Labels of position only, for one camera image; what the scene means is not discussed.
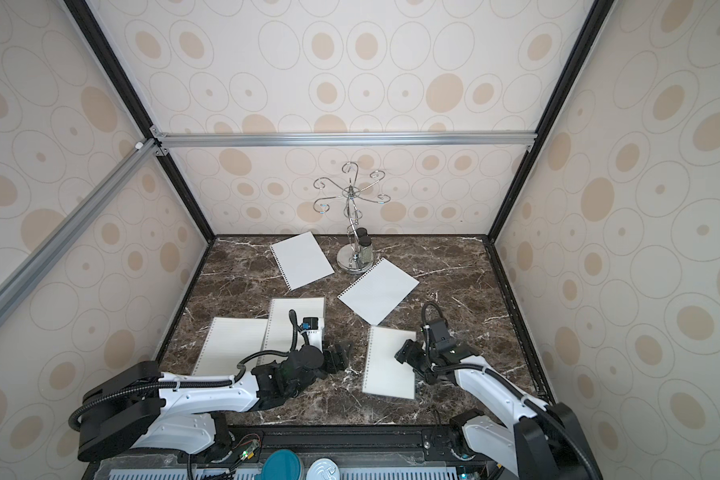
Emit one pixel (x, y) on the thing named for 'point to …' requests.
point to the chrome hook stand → (348, 257)
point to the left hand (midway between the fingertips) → (353, 347)
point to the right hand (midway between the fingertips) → (412, 360)
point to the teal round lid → (281, 464)
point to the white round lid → (323, 469)
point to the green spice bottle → (365, 252)
